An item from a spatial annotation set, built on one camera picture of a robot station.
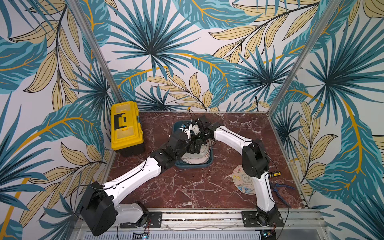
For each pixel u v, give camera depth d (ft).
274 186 2.75
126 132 2.83
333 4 2.23
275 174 2.84
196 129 2.90
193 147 2.25
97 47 2.68
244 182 2.80
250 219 2.41
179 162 3.06
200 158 3.03
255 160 1.80
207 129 2.37
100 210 1.26
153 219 2.42
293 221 2.51
